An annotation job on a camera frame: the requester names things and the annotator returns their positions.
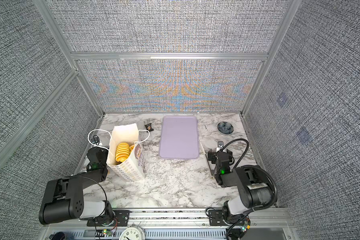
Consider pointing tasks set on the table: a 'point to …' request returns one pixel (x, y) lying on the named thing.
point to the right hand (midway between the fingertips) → (220, 149)
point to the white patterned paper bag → (133, 169)
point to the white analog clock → (133, 233)
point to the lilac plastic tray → (179, 137)
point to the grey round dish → (225, 128)
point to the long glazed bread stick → (122, 152)
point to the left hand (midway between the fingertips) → (107, 145)
